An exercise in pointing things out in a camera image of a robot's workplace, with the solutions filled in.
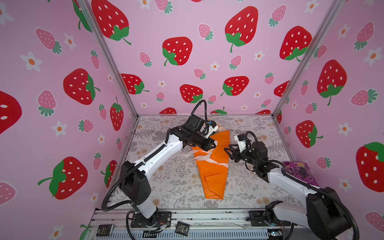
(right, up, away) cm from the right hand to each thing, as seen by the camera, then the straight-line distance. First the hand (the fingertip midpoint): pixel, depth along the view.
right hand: (226, 147), depth 82 cm
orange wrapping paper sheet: (-7, -12, +10) cm, 17 cm away
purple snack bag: (+43, -14, +2) cm, 46 cm away
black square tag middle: (-23, -37, -12) cm, 46 cm away
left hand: (-7, +2, -6) cm, 9 cm away
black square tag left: (-61, -38, -12) cm, 73 cm away
